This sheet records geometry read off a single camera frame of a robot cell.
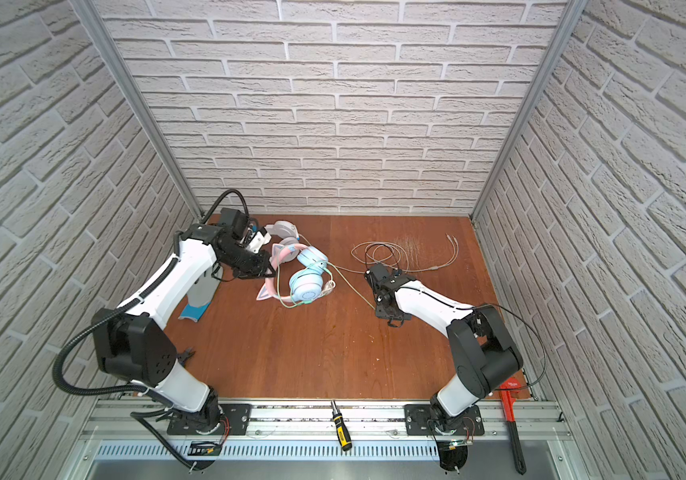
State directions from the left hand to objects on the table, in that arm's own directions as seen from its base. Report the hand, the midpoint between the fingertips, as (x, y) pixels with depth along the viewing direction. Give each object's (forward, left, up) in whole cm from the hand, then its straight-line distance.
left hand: (275, 269), depth 82 cm
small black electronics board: (-39, +16, -21) cm, 47 cm away
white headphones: (+24, +1, -11) cm, 27 cm away
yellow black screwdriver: (-38, -18, -15) cm, 45 cm away
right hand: (-7, -35, -13) cm, 38 cm away
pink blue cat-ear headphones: (-9, -10, +7) cm, 15 cm away
